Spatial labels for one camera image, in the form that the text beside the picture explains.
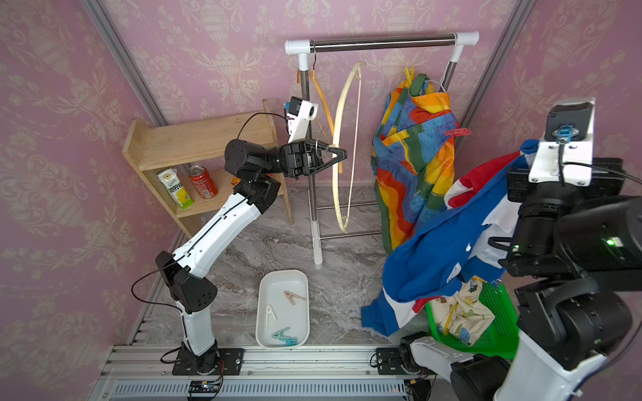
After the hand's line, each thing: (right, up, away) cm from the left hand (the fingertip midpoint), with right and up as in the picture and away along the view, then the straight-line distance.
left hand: (340, 165), depth 47 cm
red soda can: (-43, +1, +35) cm, 55 cm away
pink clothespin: (-15, -39, +40) cm, 58 cm away
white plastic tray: (-17, -42, +37) cm, 59 cm away
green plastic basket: (+51, -48, +30) cm, 76 cm away
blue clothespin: (-13, -49, +30) cm, 59 cm away
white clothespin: (-22, -42, +37) cm, 60 cm away
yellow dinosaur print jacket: (+40, -42, +31) cm, 66 cm away
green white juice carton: (-50, -2, +32) cm, 59 cm away
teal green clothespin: (-17, -48, +31) cm, 60 cm away
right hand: (+32, +2, -13) cm, 34 cm away
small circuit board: (-37, -60, +26) cm, 75 cm away
